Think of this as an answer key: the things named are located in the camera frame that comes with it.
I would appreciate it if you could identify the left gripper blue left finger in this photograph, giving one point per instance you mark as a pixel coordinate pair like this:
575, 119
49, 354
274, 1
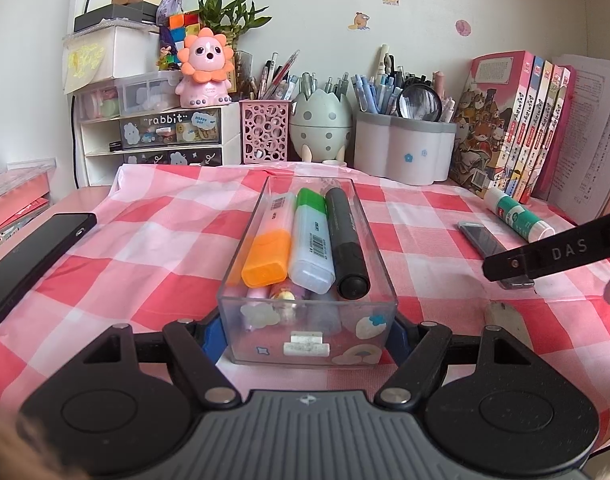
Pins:
194, 349

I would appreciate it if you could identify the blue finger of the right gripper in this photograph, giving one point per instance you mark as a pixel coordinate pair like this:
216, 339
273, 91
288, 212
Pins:
564, 251

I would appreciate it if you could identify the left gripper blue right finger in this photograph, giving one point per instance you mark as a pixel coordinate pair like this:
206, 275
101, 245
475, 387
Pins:
420, 352

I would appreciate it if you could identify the green white glue stick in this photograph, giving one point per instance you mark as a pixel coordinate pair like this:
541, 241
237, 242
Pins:
516, 216

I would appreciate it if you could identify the white eraser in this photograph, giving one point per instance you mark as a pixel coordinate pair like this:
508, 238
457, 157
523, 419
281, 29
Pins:
503, 315

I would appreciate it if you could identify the black permanent marker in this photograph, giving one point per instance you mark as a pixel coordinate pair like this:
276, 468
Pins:
350, 267

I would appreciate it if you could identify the orange cap highlighter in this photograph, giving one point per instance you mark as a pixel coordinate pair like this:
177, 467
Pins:
267, 261

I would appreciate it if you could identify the black pencil lead case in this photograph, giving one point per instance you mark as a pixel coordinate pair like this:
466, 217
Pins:
486, 244

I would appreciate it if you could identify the clear plastic organizer box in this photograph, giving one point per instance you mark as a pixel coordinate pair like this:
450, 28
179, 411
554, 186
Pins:
253, 331

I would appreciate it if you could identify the green cap highlighter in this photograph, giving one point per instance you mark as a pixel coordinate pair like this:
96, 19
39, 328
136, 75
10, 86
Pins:
311, 263

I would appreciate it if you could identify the purple slim gel pen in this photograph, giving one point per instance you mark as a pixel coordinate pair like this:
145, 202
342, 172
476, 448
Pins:
257, 294

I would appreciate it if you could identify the purple cartoon cap pen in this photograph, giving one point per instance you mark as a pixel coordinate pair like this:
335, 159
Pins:
288, 295

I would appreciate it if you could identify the blue highlighter pen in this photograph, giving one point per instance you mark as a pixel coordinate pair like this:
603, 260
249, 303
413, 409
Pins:
323, 315

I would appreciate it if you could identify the stack of paper documents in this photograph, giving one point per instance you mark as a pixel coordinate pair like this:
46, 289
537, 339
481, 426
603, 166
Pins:
581, 182

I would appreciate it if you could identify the red white checkered cloth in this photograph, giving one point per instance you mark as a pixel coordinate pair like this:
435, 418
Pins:
166, 235

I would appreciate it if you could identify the white spine comic book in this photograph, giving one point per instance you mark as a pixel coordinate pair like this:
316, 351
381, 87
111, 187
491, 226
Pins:
550, 132

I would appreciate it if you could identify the pink striped comic book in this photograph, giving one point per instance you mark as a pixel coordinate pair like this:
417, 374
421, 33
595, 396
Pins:
541, 131

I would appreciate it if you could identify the yellow spine comic book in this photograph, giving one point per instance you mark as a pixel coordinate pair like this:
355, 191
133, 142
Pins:
533, 125

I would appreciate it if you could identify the blue spine comic book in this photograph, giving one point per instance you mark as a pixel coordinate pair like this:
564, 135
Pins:
523, 125

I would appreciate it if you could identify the grey white flower pen holder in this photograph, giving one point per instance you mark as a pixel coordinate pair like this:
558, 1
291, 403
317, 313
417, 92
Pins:
414, 152

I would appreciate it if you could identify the black smartphone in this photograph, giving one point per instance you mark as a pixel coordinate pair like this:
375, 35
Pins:
26, 263

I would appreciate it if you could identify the white mini drawer unit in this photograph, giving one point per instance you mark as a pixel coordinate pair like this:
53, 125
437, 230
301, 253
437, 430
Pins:
180, 136

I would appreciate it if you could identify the black magnifying glass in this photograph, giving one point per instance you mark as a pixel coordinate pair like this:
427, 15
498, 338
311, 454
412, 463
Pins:
419, 102

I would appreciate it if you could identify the pink perforated pen cup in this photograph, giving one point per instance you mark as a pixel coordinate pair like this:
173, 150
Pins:
264, 130

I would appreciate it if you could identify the green eggshell pen holder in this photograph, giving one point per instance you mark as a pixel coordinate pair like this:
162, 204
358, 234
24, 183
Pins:
320, 126

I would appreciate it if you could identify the clear storage box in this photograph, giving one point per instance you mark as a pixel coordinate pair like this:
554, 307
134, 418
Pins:
124, 97

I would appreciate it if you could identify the pink lion toy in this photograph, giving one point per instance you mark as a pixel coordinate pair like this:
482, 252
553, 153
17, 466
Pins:
206, 61

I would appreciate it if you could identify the white box with yellow note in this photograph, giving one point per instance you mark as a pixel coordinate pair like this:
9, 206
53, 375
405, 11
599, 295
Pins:
106, 51

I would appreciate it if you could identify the colourful rubik cube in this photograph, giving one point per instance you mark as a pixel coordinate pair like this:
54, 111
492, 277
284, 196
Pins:
173, 32

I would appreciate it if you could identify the green bamboo plant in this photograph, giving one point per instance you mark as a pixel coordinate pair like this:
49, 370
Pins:
233, 19

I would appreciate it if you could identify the black box on top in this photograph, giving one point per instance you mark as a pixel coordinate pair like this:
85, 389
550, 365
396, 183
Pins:
139, 11

